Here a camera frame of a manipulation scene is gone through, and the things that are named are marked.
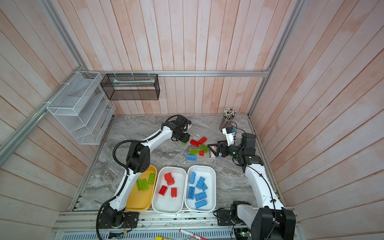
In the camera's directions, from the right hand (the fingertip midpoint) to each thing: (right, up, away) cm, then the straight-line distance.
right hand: (214, 144), depth 79 cm
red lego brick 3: (-26, -20, +7) cm, 34 cm away
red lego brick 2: (-28, -27, +4) cm, 39 cm away
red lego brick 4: (-22, -27, +1) cm, 35 cm away
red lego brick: (-25, -24, +7) cm, 35 cm away
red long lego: (-10, -1, +23) cm, 25 cm away
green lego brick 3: (-18, -2, +23) cm, 29 cm away
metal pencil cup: (+13, +18, +18) cm, 29 cm away
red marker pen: (-13, -42, -10) cm, 45 cm away
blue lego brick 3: (-7, -29, +1) cm, 29 cm away
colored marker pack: (-1, -1, -9) cm, 9 cm away
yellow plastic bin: (-39, -29, +3) cm, 49 cm away
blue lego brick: (-7, -22, +3) cm, 24 cm away
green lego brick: (-40, -24, +6) cm, 47 cm away
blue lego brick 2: (-12, -20, +7) cm, 24 cm away
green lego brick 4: (-4, -4, +19) cm, 20 cm away
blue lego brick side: (-12, -10, +14) cm, 21 cm away
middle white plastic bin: (-25, -27, +4) cm, 37 cm away
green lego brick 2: (-36, -21, +7) cm, 42 cm away
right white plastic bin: (-2, -19, +9) cm, 21 cm away
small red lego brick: (-5, -8, +19) cm, 21 cm away
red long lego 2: (-4, -1, +25) cm, 25 cm away
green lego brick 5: (-10, -7, +19) cm, 23 cm away
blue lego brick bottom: (-12, -27, +1) cm, 29 cm away
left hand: (-16, +1, +23) cm, 28 cm away
